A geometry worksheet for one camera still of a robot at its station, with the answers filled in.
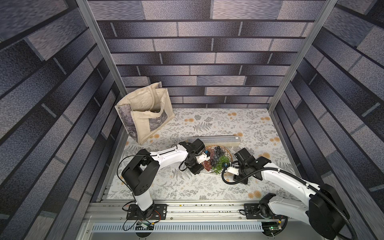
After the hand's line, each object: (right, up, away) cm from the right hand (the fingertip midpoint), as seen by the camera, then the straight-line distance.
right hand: (235, 172), depth 85 cm
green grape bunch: (-10, +3, 0) cm, 10 cm away
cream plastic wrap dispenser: (-10, +17, +10) cm, 22 cm away
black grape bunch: (-9, +11, +6) cm, 15 cm away
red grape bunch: (-16, +4, +2) cm, 16 cm away
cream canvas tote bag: (-60, +39, +19) cm, 74 cm away
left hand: (-21, +1, 0) cm, 21 cm away
